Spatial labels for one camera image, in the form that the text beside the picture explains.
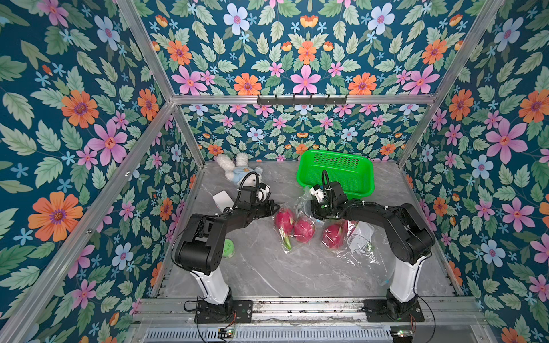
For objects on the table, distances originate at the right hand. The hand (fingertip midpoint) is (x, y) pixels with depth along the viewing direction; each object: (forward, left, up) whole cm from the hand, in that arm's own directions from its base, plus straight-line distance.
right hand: (306, 207), depth 93 cm
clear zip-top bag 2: (-16, -22, -3) cm, 28 cm away
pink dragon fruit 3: (-13, -11, 0) cm, 17 cm away
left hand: (+1, +11, 0) cm, 11 cm away
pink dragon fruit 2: (-11, +1, +1) cm, 11 cm away
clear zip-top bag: (-3, +3, +4) cm, 6 cm away
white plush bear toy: (+22, +36, +1) cm, 42 cm away
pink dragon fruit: (-7, +10, 0) cm, 12 cm away
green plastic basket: (+26, -28, -7) cm, 39 cm away
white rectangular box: (+3, +38, -1) cm, 38 cm away
